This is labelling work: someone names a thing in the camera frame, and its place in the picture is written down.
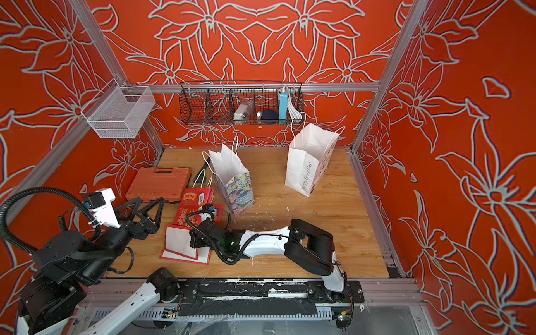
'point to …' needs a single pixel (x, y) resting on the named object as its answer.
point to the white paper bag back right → (310, 153)
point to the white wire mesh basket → (119, 112)
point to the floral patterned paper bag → (234, 180)
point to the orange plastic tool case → (169, 183)
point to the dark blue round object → (269, 116)
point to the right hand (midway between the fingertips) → (181, 236)
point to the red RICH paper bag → (176, 243)
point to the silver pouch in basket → (243, 112)
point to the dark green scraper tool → (201, 176)
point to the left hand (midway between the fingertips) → (152, 196)
